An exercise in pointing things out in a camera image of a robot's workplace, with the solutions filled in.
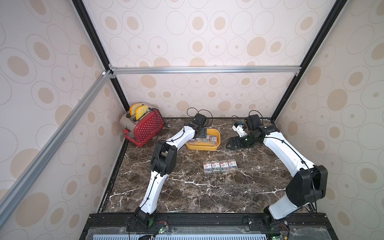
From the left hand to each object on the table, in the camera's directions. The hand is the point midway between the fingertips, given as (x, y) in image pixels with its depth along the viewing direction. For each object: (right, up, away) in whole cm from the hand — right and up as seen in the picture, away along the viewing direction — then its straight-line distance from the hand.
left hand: (202, 131), depth 102 cm
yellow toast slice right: (-40, +13, -7) cm, 43 cm away
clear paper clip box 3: (+13, -21, -10) cm, 26 cm away
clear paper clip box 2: (+8, -21, -10) cm, 24 cm away
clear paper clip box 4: (+18, -20, -10) cm, 29 cm away
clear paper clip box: (+3, -22, -10) cm, 24 cm away
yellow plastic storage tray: (+6, -8, +2) cm, 10 cm away
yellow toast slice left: (-45, +15, -5) cm, 48 cm away
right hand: (+16, -8, -18) cm, 25 cm away
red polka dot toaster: (-41, 0, -7) cm, 42 cm away
